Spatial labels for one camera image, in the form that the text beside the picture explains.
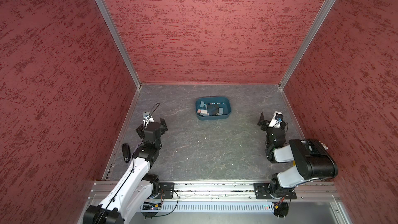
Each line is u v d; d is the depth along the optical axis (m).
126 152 0.85
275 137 0.69
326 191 0.76
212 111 1.04
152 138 0.60
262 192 0.74
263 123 0.82
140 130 0.72
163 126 0.63
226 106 1.06
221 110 1.00
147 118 0.69
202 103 1.07
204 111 1.01
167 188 0.75
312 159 0.46
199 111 1.03
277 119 0.74
